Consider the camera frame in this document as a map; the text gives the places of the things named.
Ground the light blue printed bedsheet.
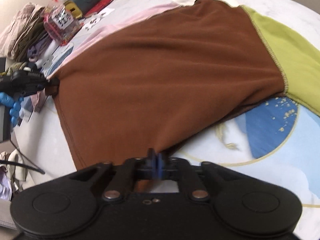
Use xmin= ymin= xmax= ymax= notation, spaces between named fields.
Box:
xmin=15 ymin=0 xmax=319 ymax=239

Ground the blue gloved left hand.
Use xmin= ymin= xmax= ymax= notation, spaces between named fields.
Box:
xmin=0 ymin=92 xmax=24 ymax=127

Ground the multicolour fleece sweatshirt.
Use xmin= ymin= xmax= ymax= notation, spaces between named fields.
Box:
xmin=52 ymin=0 xmax=319 ymax=169

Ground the red flat box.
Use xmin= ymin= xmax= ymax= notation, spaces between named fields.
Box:
xmin=84 ymin=0 xmax=113 ymax=18

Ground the dark green pouch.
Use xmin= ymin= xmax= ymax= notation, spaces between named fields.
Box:
xmin=64 ymin=0 xmax=100 ymax=19

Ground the clear bag with red trim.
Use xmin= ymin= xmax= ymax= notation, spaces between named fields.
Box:
xmin=43 ymin=0 xmax=83 ymax=46

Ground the stack of folded clothes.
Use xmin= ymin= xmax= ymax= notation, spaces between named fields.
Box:
xmin=1 ymin=3 xmax=52 ymax=62

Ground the white sticker sheet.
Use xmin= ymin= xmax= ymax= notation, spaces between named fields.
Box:
xmin=82 ymin=7 xmax=115 ymax=31

